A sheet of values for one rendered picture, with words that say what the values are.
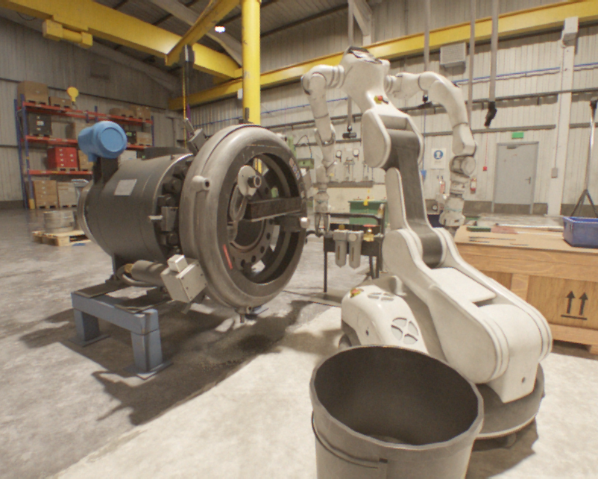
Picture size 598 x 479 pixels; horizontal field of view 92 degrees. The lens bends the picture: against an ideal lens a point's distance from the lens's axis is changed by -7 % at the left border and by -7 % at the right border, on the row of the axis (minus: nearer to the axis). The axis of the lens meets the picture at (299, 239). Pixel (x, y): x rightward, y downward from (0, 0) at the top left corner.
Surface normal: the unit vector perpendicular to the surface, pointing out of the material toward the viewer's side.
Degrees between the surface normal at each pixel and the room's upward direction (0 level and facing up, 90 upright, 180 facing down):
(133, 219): 89
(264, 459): 0
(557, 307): 90
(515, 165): 90
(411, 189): 75
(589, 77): 90
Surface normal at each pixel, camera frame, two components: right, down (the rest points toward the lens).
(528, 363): 0.35, 0.15
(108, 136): 0.88, 0.07
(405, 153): 0.33, -0.11
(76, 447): 0.00, -0.99
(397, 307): 0.22, -0.68
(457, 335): -0.94, 0.06
